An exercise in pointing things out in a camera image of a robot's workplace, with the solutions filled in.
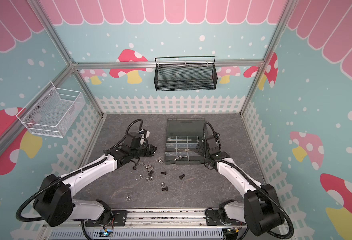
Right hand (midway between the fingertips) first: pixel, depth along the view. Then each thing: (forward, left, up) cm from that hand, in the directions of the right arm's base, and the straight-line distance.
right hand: (203, 147), depth 88 cm
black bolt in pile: (-11, +31, -10) cm, 35 cm away
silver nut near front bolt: (-18, +24, -11) cm, 32 cm away
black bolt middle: (-11, +23, -11) cm, 28 cm away
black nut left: (-8, +42, -11) cm, 44 cm away
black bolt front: (-21, +22, -10) cm, 31 cm away
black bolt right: (-14, +13, -10) cm, 21 cm away
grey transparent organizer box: (+12, +12, -5) cm, 18 cm away
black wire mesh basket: (+40, +12, +24) cm, 48 cm away
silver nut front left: (-25, +42, -10) cm, 50 cm away
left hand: (-4, +27, +2) cm, 28 cm away
